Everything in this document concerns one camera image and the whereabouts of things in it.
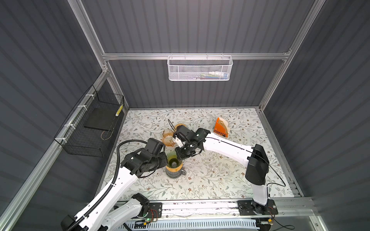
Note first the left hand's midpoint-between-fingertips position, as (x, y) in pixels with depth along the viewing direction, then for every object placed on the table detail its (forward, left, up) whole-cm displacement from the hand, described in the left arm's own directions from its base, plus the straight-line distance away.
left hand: (166, 160), depth 74 cm
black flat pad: (+19, +33, +13) cm, 40 cm away
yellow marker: (+29, +27, +10) cm, 41 cm away
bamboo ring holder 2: (-3, -3, -6) cm, 7 cm away
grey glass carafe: (-3, -4, -13) cm, 14 cm away
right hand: (+2, -6, -4) cm, 7 cm away
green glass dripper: (+1, -3, -7) cm, 8 cm away
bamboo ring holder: (+36, -6, -14) cm, 39 cm away
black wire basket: (+14, +39, +10) cm, 43 cm away
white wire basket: (+82, -26, +6) cm, 86 cm away
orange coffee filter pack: (+26, -36, -8) cm, 46 cm away
